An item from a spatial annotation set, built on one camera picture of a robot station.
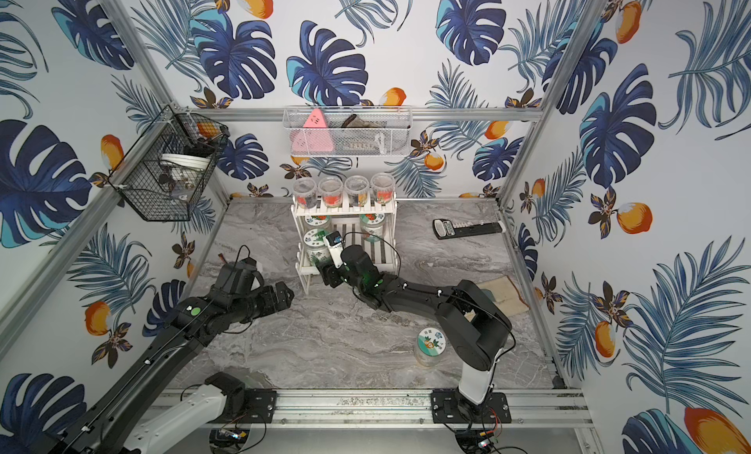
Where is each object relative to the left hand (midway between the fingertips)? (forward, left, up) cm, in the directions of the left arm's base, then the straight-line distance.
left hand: (281, 294), depth 76 cm
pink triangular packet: (+44, -2, +18) cm, 48 cm away
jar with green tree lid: (+13, -7, +4) cm, 16 cm away
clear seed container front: (+23, -11, +16) cm, 30 cm away
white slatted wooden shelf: (+18, -26, -5) cm, 32 cm away
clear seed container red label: (+26, -25, +16) cm, 39 cm away
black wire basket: (+34, +45, +9) cm, 57 cm away
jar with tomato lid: (+22, -7, +3) cm, 24 cm away
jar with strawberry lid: (+23, -22, +4) cm, 32 cm away
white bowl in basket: (+28, +28, +19) cm, 44 cm away
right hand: (+14, -10, -2) cm, 17 cm away
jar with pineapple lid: (-8, -40, -9) cm, 41 cm away
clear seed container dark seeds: (+24, -18, +16) cm, 34 cm away
